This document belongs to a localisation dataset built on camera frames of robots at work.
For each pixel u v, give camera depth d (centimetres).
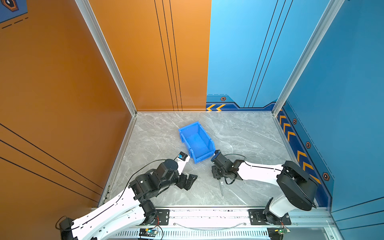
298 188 44
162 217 74
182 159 62
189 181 63
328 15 72
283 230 70
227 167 68
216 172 79
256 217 72
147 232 71
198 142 102
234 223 74
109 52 87
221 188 82
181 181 62
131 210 60
